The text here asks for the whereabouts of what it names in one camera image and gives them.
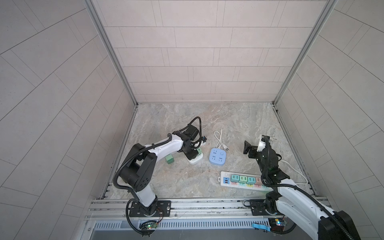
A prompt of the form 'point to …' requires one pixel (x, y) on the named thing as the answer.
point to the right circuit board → (278, 224)
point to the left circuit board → (148, 225)
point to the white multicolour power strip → (224, 180)
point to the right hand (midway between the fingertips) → (250, 142)
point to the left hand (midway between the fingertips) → (196, 152)
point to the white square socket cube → (196, 159)
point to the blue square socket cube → (217, 156)
